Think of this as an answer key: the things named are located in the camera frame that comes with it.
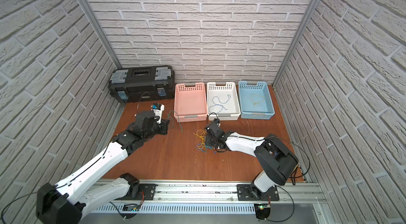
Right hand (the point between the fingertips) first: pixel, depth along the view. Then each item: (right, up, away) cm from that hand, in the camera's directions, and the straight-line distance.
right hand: (211, 138), depth 91 cm
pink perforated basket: (-14, +21, +18) cm, 31 cm away
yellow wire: (+32, +21, +16) cm, 41 cm away
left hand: (-21, +14, -12) cm, 28 cm away
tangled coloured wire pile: (-5, -4, -3) cm, 7 cm away
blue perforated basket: (+32, +22, +18) cm, 43 cm away
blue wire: (+8, +19, +15) cm, 25 cm away
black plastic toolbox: (-45, +34, +8) cm, 57 cm away
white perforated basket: (+9, +22, +19) cm, 30 cm away
